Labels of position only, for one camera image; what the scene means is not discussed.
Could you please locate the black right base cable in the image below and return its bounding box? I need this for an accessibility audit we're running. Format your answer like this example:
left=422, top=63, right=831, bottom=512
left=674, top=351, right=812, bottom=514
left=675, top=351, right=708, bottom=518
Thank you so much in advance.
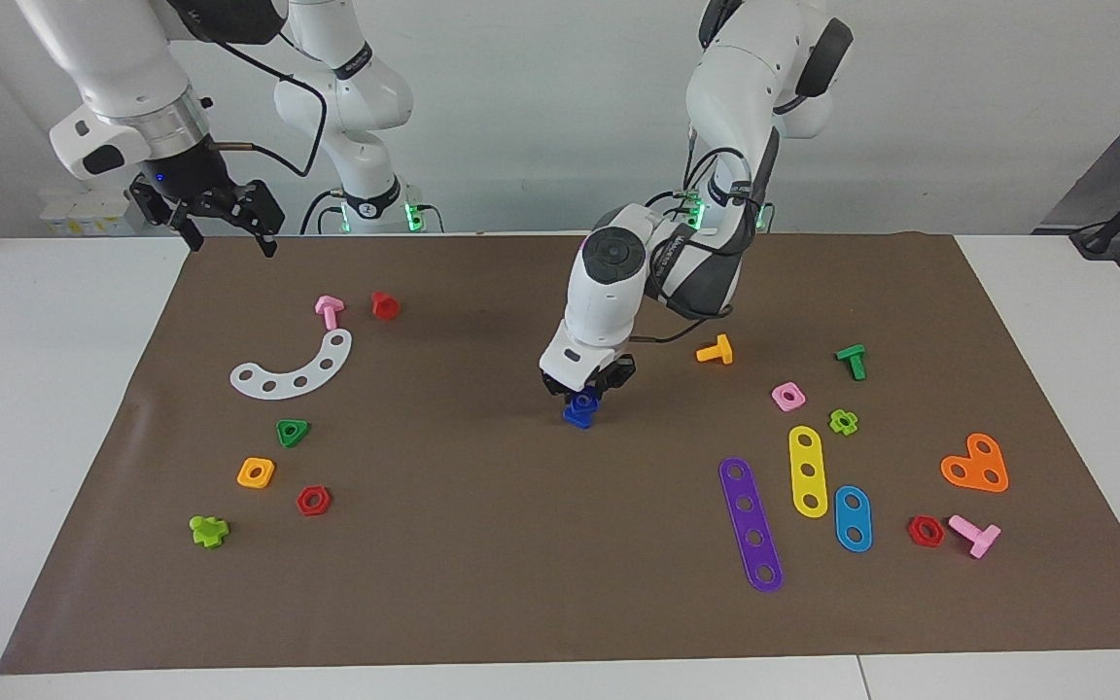
left=300, top=190, right=345, bottom=235

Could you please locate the brown table mat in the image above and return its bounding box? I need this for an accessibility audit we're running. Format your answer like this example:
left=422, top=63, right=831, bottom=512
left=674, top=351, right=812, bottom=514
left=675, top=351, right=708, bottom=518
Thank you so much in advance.
left=0, top=231, right=1120, bottom=675

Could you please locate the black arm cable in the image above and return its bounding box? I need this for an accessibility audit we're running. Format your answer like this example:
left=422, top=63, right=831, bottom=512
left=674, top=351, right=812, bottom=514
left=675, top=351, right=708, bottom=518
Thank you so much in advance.
left=630, top=122, right=783, bottom=347
left=200, top=34, right=329, bottom=181

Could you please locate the blue two-hole strip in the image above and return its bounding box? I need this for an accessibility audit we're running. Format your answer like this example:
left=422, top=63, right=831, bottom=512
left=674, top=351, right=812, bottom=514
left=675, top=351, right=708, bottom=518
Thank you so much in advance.
left=833, top=484, right=874, bottom=554

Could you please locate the purple four-hole strip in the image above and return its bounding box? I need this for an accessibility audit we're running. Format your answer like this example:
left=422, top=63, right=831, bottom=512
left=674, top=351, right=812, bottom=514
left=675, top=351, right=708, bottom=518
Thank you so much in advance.
left=717, top=456, right=785, bottom=594

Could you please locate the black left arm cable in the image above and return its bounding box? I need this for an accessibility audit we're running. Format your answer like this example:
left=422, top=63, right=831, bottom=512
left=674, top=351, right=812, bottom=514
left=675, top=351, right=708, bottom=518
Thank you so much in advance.
left=630, top=122, right=783, bottom=347

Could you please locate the orange heart-shaped plate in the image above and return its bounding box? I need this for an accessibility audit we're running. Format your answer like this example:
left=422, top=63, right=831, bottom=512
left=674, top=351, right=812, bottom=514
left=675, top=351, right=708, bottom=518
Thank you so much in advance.
left=940, top=433, right=1010, bottom=494

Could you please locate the yellow three-hole strip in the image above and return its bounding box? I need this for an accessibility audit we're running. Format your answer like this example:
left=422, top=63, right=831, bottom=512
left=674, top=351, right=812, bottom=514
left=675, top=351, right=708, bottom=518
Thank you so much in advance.
left=787, top=425, right=830, bottom=519

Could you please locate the white curved perforated strip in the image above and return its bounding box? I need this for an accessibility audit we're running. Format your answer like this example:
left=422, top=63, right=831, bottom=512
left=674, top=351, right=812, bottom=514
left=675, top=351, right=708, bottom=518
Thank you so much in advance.
left=229, top=329, right=354, bottom=401

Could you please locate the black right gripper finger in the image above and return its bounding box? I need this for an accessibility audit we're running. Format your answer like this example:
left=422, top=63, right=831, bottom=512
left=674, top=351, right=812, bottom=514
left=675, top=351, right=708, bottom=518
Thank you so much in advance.
left=127, top=181, right=203, bottom=254
left=227, top=181, right=286, bottom=259

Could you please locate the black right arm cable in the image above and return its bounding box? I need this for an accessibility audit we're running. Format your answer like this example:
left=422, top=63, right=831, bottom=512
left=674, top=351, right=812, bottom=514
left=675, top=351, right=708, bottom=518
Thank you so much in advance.
left=200, top=34, right=329, bottom=181

